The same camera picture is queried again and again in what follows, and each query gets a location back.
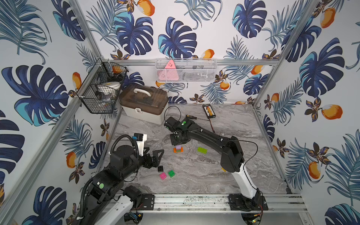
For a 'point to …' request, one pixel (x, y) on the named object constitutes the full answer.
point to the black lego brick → (160, 168)
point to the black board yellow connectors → (208, 110)
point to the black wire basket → (100, 93)
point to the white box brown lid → (144, 103)
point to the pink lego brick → (163, 176)
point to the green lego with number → (171, 173)
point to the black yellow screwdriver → (194, 117)
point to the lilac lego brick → (178, 147)
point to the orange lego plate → (175, 150)
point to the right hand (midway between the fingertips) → (176, 141)
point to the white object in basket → (108, 86)
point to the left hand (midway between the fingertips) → (156, 148)
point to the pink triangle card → (169, 73)
